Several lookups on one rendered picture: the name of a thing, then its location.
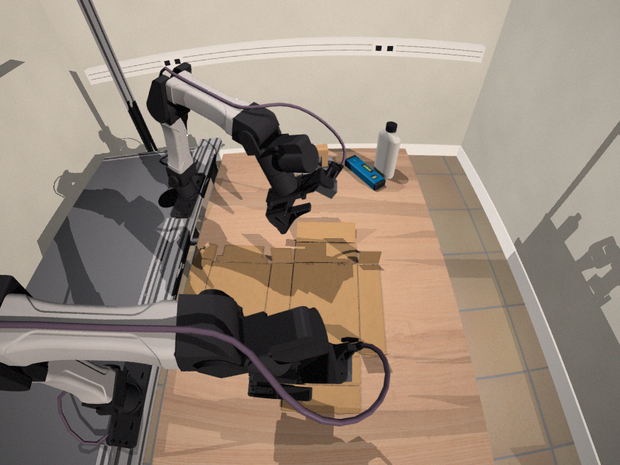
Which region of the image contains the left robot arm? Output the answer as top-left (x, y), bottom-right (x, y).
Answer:
top-left (146, 62), bottom-right (340, 218)

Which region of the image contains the white plastic bottle with black cap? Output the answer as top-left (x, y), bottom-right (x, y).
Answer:
top-left (374, 121), bottom-right (401, 179)

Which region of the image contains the brown cardboard box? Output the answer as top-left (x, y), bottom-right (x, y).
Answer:
top-left (183, 221), bottom-right (388, 415)

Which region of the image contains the blue spirit level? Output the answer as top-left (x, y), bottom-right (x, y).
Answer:
top-left (345, 155), bottom-right (386, 191)

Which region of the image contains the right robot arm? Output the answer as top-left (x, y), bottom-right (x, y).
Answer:
top-left (0, 275), bottom-right (359, 449)

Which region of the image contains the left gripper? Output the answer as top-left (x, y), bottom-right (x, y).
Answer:
top-left (265, 172), bottom-right (311, 235)

